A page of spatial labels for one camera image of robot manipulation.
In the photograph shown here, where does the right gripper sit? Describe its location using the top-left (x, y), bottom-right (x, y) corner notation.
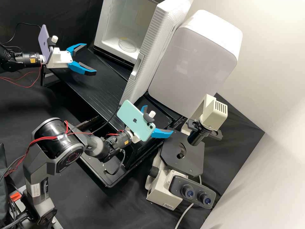
top-left (131, 105), bottom-right (174, 144)

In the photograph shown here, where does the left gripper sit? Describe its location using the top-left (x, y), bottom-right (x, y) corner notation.
top-left (46, 43), bottom-right (98, 77)

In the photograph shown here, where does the petri dish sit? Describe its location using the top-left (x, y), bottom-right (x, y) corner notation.
top-left (118, 38), bottom-right (138, 52)

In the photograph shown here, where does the white incubator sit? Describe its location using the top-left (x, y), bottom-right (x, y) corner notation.
top-left (93, 0), bottom-right (167, 64)

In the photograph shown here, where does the incubator door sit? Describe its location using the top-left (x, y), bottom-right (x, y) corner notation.
top-left (119, 0), bottom-right (194, 107)

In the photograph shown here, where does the black platform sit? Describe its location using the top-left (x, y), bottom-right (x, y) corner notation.
top-left (87, 44), bottom-right (138, 72)
top-left (133, 94), bottom-right (190, 124)
top-left (40, 45), bottom-right (130, 117)

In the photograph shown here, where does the black tray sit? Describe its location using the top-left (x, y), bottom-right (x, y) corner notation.
top-left (77, 108), bottom-right (176, 188)

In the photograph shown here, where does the cream microscope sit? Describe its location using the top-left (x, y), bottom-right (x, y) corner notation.
top-left (145, 94), bottom-right (230, 211)

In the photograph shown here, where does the white box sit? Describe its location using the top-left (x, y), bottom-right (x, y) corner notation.
top-left (148, 9), bottom-right (243, 118)

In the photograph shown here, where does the right wrist camera phone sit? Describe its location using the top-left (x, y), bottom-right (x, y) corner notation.
top-left (116, 100), bottom-right (157, 142)

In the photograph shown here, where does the wrist camera phone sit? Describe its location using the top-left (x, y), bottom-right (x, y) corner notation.
top-left (116, 100), bottom-right (157, 142)
top-left (38, 24), bottom-right (59, 65)

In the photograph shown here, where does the left wrist camera phone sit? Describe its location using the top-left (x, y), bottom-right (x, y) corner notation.
top-left (38, 24), bottom-right (59, 65)

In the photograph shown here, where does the grey cable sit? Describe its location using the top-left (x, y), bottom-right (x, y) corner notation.
top-left (175, 202), bottom-right (194, 229)

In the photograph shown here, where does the black braided cable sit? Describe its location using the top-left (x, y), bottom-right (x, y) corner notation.
top-left (0, 211), bottom-right (30, 229)

